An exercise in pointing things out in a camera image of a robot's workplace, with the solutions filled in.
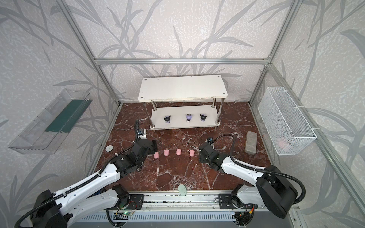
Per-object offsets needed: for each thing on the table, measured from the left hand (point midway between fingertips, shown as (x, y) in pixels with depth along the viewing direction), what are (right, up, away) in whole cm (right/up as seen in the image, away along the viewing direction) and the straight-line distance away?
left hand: (151, 141), depth 81 cm
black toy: (+6, +12, +16) cm, 21 cm away
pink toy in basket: (+70, 0, -8) cm, 71 cm away
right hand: (+31, -9, +7) cm, 33 cm away
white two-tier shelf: (+10, +26, +42) cm, 51 cm away
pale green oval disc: (+18, -25, -6) cm, 32 cm away
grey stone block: (+63, -4, +12) cm, 64 cm away
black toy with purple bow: (+31, +13, +18) cm, 38 cm away
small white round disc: (-32, -7, +13) cm, 35 cm away
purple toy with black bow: (+21, +13, +18) cm, 31 cm away
